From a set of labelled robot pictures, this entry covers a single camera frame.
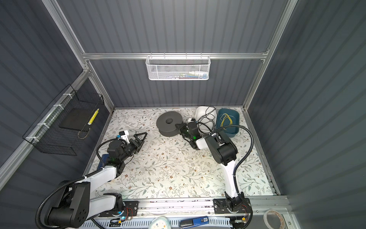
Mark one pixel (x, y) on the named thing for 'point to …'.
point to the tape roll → (281, 220)
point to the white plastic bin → (200, 112)
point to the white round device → (160, 222)
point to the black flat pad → (78, 118)
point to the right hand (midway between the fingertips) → (175, 125)
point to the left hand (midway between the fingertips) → (145, 136)
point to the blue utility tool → (193, 222)
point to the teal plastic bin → (234, 115)
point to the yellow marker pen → (92, 119)
